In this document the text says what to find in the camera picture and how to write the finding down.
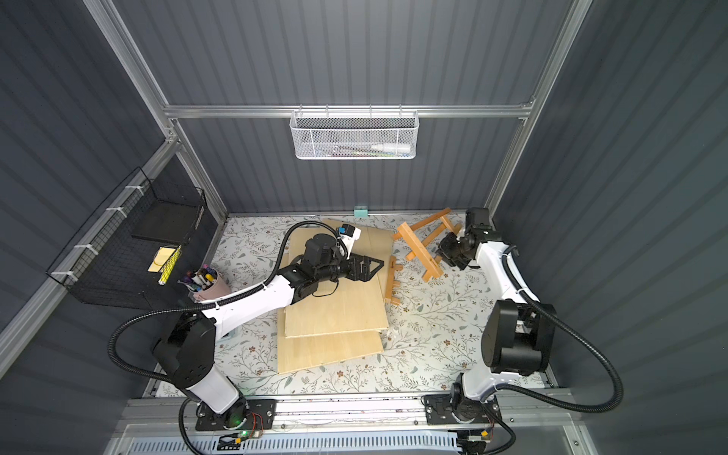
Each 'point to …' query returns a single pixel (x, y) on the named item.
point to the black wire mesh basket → (142, 247)
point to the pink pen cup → (217, 288)
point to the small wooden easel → (392, 266)
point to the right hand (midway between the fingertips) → (442, 251)
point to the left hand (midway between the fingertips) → (378, 265)
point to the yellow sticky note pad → (161, 257)
